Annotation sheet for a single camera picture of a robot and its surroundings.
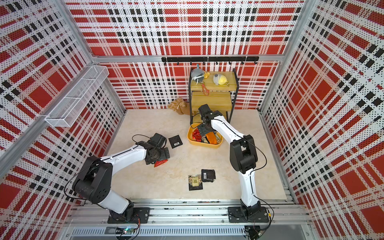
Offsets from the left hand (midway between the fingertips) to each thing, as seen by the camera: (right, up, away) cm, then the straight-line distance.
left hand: (163, 156), depth 92 cm
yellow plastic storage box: (+18, +19, +18) cm, 32 cm away
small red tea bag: (+21, +13, +10) cm, 26 cm away
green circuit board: (-12, -30, -23) cm, 39 cm away
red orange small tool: (+26, +40, -6) cm, 48 cm away
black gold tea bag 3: (+20, -13, -8) cm, 25 cm away
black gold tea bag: (+36, +11, +10) cm, 39 cm away
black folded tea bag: (+28, -10, -5) cm, 30 cm away
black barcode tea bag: (+6, +8, +10) cm, 14 cm away
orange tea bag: (+31, +11, +8) cm, 34 cm away
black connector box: (+48, -31, -23) cm, 62 cm away
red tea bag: (-2, -3, -1) cm, 4 cm away
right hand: (+31, +18, +4) cm, 36 cm away
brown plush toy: (+9, +34, +17) cm, 38 cm away
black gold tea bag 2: (+26, +10, +9) cm, 29 cm away
